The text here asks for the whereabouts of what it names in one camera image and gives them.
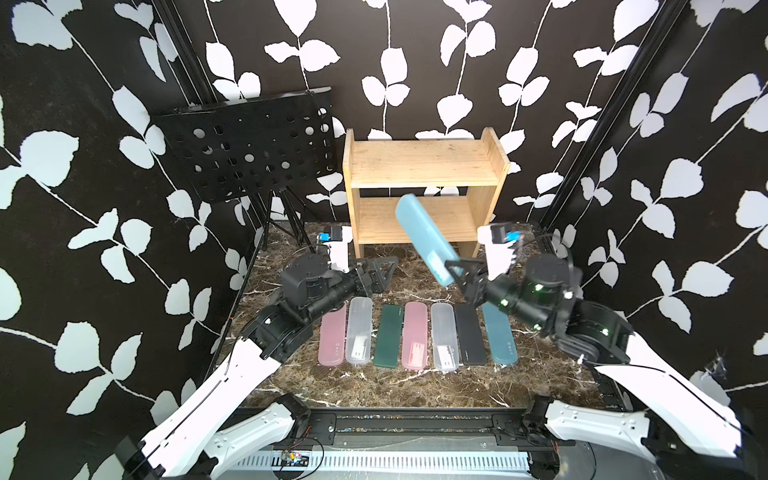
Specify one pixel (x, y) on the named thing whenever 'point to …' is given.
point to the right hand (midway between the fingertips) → (445, 259)
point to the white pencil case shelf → (359, 330)
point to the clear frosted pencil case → (445, 336)
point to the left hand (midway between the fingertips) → (385, 257)
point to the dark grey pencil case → (470, 335)
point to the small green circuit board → (290, 459)
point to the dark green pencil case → (387, 346)
